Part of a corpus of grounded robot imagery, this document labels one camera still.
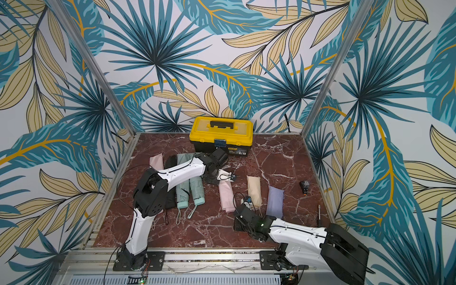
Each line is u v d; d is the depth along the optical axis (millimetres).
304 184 924
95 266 722
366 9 688
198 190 902
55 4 663
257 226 634
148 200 532
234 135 960
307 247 481
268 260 733
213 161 726
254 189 921
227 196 897
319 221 840
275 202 879
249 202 765
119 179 1031
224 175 838
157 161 1030
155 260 733
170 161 1003
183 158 1038
